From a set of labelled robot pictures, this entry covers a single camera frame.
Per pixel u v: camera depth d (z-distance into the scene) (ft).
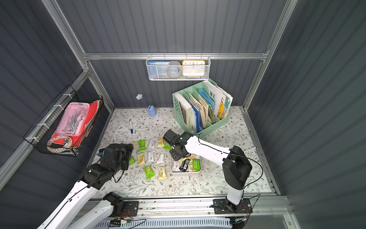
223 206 2.42
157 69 2.90
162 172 2.77
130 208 2.42
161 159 2.95
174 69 2.97
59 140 2.20
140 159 2.93
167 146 3.15
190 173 2.81
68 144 2.18
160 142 3.23
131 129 3.51
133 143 3.27
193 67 2.90
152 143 3.19
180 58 2.92
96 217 1.83
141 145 3.17
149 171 2.82
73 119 2.37
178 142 1.93
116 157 1.86
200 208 2.48
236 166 1.47
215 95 3.07
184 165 2.84
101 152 2.15
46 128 2.10
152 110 3.66
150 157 2.99
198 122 3.05
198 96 3.09
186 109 2.79
